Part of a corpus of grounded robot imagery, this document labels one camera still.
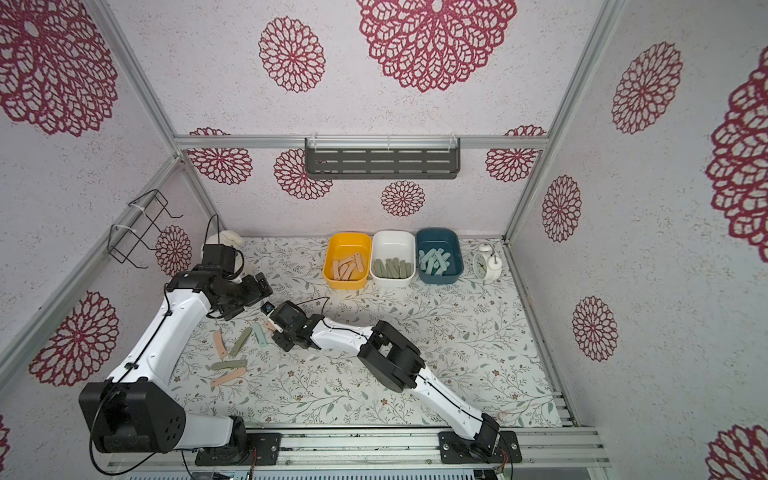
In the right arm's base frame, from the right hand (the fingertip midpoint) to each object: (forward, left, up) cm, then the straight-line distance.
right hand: (278, 328), depth 94 cm
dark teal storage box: (+39, -57, +1) cm, 69 cm away
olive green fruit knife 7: (-12, +12, 0) cm, 17 cm away
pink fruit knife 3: (+25, -21, -1) cm, 32 cm away
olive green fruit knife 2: (+25, -34, -1) cm, 42 cm away
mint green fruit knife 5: (+32, -56, -2) cm, 65 cm away
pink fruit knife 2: (+29, -18, -1) cm, 34 cm away
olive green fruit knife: (+25, -31, -1) cm, 40 cm away
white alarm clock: (+21, -67, +6) cm, 71 cm away
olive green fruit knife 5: (+28, -39, -2) cm, 49 cm away
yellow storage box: (+36, -15, 0) cm, 39 cm away
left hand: (+1, +1, +16) cm, 16 cm away
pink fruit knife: (+24, -15, 0) cm, 29 cm away
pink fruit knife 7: (-15, +11, -1) cm, 19 cm away
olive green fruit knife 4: (+26, -37, -1) cm, 46 cm away
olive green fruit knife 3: (+25, -35, -1) cm, 43 cm away
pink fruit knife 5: (-5, -2, +10) cm, 11 cm away
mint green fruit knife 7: (+26, -49, -1) cm, 56 cm away
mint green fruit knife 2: (+35, -54, -2) cm, 65 cm away
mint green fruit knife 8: (-2, +6, -1) cm, 6 cm away
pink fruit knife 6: (-6, +17, -1) cm, 18 cm away
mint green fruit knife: (+28, -46, 0) cm, 54 cm away
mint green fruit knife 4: (+30, -50, -1) cm, 58 cm away
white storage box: (+37, -35, 0) cm, 51 cm away
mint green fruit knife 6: (+25, -53, -2) cm, 59 cm away
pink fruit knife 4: (+24, -18, -1) cm, 30 cm away
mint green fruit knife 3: (+28, -55, -2) cm, 62 cm away
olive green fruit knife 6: (-2, +11, -1) cm, 11 cm away
